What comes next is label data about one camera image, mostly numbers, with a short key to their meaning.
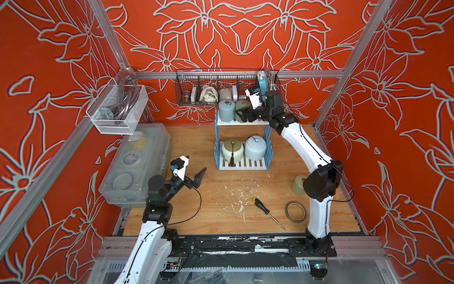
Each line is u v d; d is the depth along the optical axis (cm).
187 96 92
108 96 75
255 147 93
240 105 79
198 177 65
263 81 83
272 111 64
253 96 71
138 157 85
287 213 81
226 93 94
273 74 92
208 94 91
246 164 98
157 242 52
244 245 74
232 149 92
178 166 59
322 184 50
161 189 55
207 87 91
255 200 85
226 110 79
